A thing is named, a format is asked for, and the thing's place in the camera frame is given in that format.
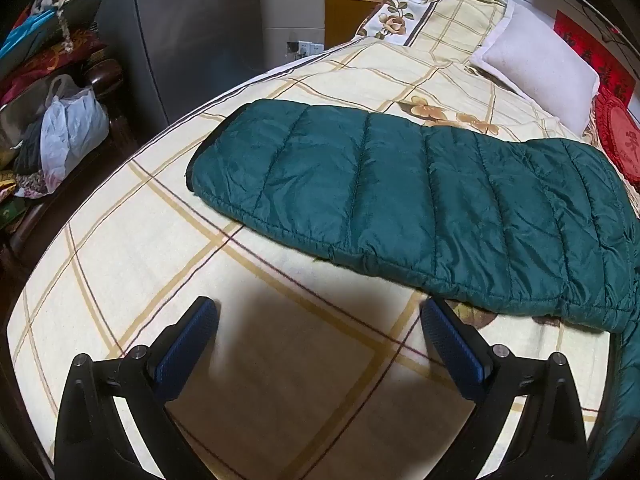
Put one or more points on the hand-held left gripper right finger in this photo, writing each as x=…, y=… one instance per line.
x=455, y=345

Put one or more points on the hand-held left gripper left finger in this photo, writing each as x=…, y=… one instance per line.
x=185, y=350

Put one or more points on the green quilted jacket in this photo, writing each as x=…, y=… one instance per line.
x=400, y=185

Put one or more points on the pile of clothes and bags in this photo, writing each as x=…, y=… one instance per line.
x=45, y=50

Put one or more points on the floral plaid bedspread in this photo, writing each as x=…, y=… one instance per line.
x=150, y=235

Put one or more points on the white plastic bag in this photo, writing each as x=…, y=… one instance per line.
x=70, y=130

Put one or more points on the red round cushion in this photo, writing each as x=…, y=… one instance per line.
x=620, y=130

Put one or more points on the dark wooden chair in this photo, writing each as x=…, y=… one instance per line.
x=105, y=77

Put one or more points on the white pillow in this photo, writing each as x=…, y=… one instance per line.
x=540, y=70

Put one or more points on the grey wardrobe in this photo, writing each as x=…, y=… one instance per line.
x=190, y=20

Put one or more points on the orange wooden door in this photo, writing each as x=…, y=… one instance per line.
x=360, y=10

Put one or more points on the white wall socket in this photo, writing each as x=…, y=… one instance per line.
x=305, y=47

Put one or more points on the red wall banner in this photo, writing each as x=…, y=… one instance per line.
x=580, y=40

